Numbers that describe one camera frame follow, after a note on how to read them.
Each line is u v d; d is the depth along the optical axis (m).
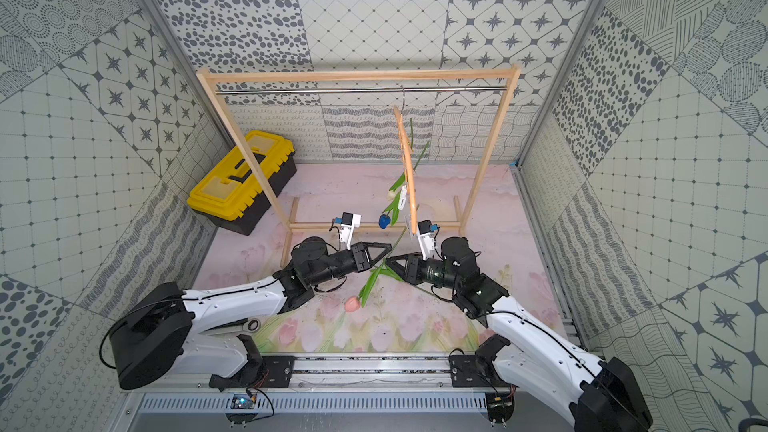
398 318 0.84
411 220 0.56
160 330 0.42
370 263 0.69
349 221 0.70
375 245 0.72
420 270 0.66
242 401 0.72
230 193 0.89
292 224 1.00
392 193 0.95
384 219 0.86
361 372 0.76
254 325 0.82
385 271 0.72
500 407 0.72
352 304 0.73
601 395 0.39
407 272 0.67
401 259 0.70
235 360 0.61
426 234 0.68
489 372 0.64
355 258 0.66
